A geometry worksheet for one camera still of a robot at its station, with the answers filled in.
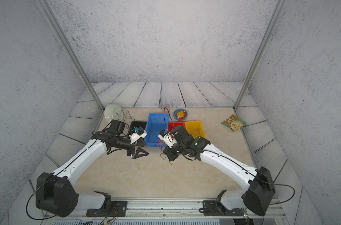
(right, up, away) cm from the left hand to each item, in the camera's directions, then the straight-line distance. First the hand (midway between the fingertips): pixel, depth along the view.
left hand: (146, 148), depth 77 cm
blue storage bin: (+1, +13, +31) cm, 34 cm away
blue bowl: (+15, +19, +34) cm, 42 cm away
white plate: (-27, +21, +21) cm, 40 cm away
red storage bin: (+14, +12, +19) cm, 26 cm away
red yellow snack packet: (+20, +19, +34) cm, 44 cm away
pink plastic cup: (+9, +23, +39) cm, 46 cm away
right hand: (+10, -1, -4) cm, 11 cm away
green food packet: (+61, +13, +32) cm, 70 cm away
